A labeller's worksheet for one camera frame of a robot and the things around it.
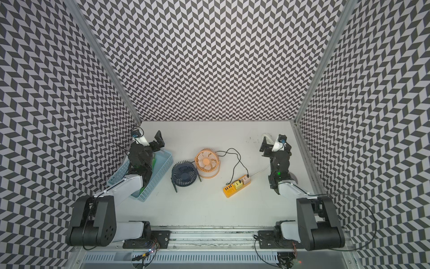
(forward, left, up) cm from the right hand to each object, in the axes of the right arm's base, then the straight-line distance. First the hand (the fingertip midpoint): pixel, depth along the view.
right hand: (273, 141), depth 85 cm
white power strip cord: (+17, 0, -15) cm, 22 cm away
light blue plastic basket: (-7, +59, -9) cm, 60 cm away
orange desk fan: (-7, +35, -11) cm, 37 cm away
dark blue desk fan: (-14, +46, -8) cm, 48 cm away
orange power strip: (-20, +23, -15) cm, 34 cm away
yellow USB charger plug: (-18, +19, -11) cm, 29 cm away
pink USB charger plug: (-16, +15, -12) cm, 25 cm away
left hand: (+2, +63, +3) cm, 63 cm away
